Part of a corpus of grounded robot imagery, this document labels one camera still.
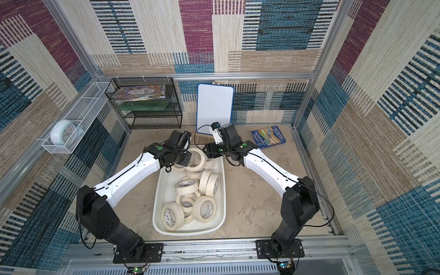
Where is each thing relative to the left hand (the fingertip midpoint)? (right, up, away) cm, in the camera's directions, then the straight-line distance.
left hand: (185, 154), depth 85 cm
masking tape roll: (+9, -2, -2) cm, 10 cm away
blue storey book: (+47, +9, +26) cm, 55 cm away
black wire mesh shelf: (-16, +23, +33) cm, 44 cm away
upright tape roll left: (+9, -13, -1) cm, 16 cm away
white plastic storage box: (-11, -19, +3) cm, 22 cm away
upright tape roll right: (+14, -14, -3) cm, 20 cm away
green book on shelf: (-24, +26, +9) cm, 37 cm away
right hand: (+12, +4, -3) cm, 13 cm away
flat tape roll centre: (+1, -14, -4) cm, 15 cm away
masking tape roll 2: (+4, -11, +3) cm, 12 cm away
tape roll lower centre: (+1, -23, 0) cm, 23 cm away
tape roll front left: (-3, -25, -11) cm, 28 cm away
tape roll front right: (+10, -26, -2) cm, 28 cm away
